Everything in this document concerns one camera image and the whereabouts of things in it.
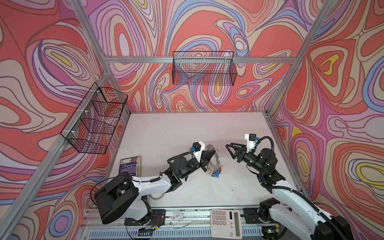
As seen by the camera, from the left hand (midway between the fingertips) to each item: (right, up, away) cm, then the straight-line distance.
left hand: (217, 153), depth 70 cm
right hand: (+7, +1, +6) cm, 9 cm away
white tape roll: (-31, -26, +10) cm, 41 cm away
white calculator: (+4, -34, 0) cm, 34 cm away
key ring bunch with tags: (-1, -7, +2) cm, 7 cm away
